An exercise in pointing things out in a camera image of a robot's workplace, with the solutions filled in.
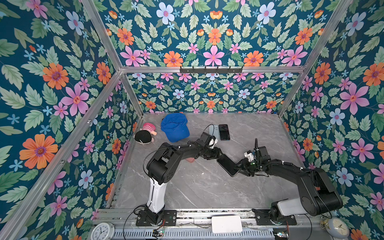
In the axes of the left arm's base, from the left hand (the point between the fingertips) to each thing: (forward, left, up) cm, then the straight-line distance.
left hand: (223, 153), depth 91 cm
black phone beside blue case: (+20, -4, -5) cm, 21 cm away
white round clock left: (-35, +61, -2) cm, 71 cm away
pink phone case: (0, +20, -5) cm, 21 cm away
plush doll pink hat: (+17, +51, +1) cm, 54 cm away
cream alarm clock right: (-41, -47, -1) cm, 62 cm away
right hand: (-8, -6, -3) cm, 10 cm away
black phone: (-6, -2, -5) cm, 8 cm away
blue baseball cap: (+25, +31, -2) cm, 40 cm away
